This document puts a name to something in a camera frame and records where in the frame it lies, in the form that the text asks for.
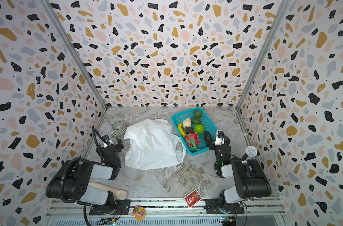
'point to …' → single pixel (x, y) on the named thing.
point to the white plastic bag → (151, 144)
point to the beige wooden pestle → (119, 194)
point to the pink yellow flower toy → (139, 212)
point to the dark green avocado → (198, 114)
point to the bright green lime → (199, 128)
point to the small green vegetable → (195, 120)
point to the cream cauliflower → (187, 123)
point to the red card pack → (192, 198)
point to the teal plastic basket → (208, 125)
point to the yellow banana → (179, 126)
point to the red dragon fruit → (192, 141)
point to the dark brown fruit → (189, 130)
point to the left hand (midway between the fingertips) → (107, 139)
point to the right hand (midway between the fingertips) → (215, 132)
